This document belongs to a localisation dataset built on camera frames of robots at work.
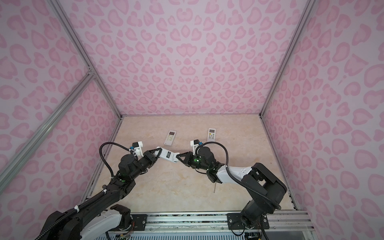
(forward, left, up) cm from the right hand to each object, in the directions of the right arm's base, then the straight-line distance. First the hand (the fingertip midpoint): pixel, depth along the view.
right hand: (176, 157), depth 78 cm
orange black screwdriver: (-10, -20, -17) cm, 28 cm away
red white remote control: (+1, +5, -1) cm, 5 cm away
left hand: (+4, +7, +3) cm, 9 cm away
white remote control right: (+27, -20, -16) cm, 37 cm away
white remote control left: (+23, +9, -15) cm, 29 cm away
